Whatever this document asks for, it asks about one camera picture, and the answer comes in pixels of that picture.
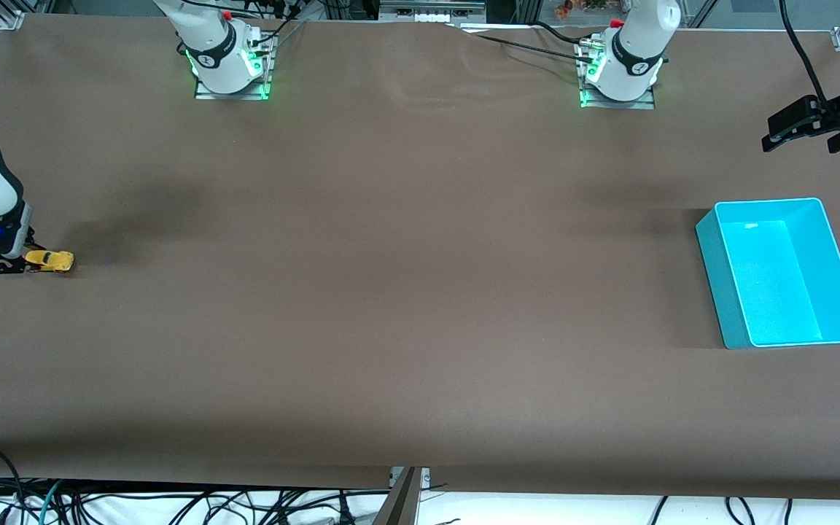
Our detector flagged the yellow beetle toy car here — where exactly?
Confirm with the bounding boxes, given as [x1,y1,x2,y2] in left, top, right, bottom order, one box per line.
[24,249,75,274]

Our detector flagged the turquoise plastic bin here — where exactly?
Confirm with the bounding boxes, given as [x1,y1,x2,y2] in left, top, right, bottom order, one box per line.
[696,198,840,350]

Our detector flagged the orange background objects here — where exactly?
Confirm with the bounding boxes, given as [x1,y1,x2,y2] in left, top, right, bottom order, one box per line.
[557,0,625,14]

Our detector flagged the white background device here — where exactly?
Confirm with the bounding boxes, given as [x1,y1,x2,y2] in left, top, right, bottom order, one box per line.
[378,0,488,24]

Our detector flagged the brown table cover sheet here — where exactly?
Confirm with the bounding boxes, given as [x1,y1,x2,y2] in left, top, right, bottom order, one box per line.
[0,13,840,501]

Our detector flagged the brown metal bar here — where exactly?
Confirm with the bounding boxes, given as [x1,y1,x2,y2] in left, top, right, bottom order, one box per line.
[373,467,422,525]

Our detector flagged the silver table edge plate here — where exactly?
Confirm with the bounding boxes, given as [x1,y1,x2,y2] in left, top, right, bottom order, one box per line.
[389,467,432,488]

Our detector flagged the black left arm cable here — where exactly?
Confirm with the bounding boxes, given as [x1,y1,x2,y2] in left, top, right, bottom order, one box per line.
[779,0,831,109]

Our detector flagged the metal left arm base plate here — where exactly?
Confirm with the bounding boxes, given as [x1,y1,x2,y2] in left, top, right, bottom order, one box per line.
[579,40,656,110]

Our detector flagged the green floor cable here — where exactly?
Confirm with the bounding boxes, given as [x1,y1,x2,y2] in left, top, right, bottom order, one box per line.
[37,480,65,525]

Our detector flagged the short black table cable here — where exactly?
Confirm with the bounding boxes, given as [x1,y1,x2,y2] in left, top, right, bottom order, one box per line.
[535,20,596,46]

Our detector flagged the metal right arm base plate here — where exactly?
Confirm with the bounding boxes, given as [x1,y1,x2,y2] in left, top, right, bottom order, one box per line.
[194,33,272,101]

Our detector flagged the long black table cable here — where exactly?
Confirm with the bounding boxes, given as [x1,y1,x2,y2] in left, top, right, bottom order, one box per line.
[449,23,596,65]

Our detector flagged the black base cable bundle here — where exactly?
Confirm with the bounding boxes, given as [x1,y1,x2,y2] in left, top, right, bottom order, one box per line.
[230,0,311,55]

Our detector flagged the tangled black floor cables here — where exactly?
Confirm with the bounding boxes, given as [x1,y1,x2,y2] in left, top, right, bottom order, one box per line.
[63,485,392,525]

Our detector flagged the black floor cable loop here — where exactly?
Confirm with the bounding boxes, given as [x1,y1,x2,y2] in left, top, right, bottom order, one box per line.
[725,497,758,525]

